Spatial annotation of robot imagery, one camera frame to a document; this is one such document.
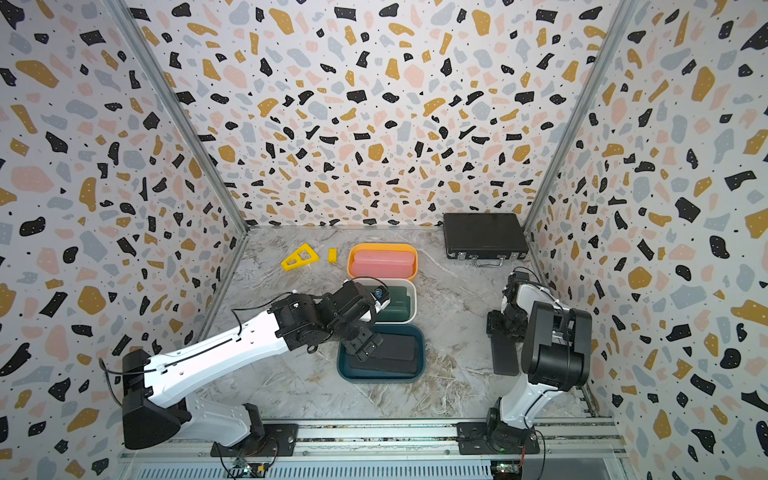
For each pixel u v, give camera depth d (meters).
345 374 0.79
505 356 0.86
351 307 0.53
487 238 1.20
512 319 0.80
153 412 0.40
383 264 1.05
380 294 0.63
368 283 0.56
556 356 0.49
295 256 1.13
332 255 1.13
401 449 0.73
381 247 1.17
